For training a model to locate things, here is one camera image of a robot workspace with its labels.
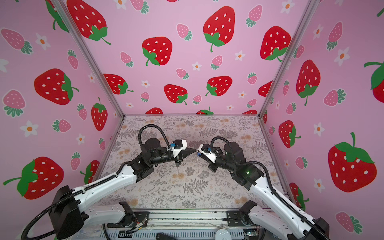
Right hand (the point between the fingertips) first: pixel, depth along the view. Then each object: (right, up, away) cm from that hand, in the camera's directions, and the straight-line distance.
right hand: (200, 153), depth 70 cm
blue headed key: (-1, 0, -2) cm, 2 cm away
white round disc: (+10, -36, -4) cm, 37 cm away
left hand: (-3, +3, -4) cm, 5 cm away
